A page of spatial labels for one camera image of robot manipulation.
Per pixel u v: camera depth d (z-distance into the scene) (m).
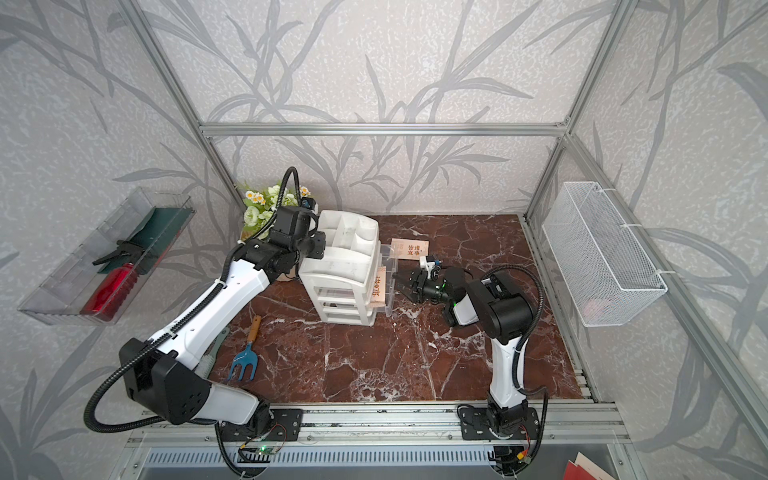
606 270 0.61
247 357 0.85
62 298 0.58
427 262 0.91
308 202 0.69
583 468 0.68
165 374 0.39
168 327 0.44
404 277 0.86
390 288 0.89
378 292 0.88
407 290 0.85
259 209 0.84
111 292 0.58
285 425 0.72
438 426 0.75
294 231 0.60
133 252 0.65
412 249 1.11
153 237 0.72
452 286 0.76
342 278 0.74
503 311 0.54
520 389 0.61
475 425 0.73
